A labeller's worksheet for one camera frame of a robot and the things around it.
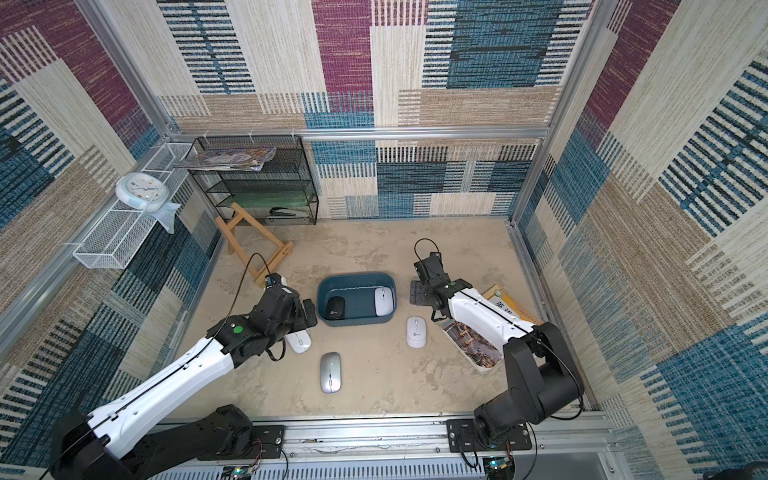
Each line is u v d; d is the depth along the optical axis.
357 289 1.02
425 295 0.83
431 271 0.67
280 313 0.60
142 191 0.75
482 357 0.85
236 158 0.88
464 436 0.73
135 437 0.42
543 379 0.43
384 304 0.96
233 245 0.93
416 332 0.89
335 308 0.96
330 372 0.83
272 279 0.69
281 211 1.10
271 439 0.74
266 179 1.09
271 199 1.11
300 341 0.87
